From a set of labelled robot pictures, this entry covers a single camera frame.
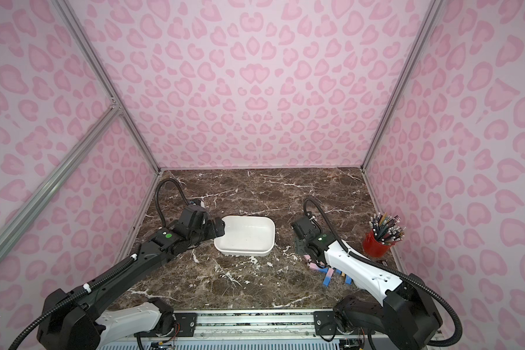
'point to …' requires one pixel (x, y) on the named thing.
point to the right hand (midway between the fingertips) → (307, 243)
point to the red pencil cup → (373, 246)
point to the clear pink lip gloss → (313, 265)
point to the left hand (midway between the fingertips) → (217, 224)
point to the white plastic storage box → (246, 235)
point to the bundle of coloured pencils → (386, 228)
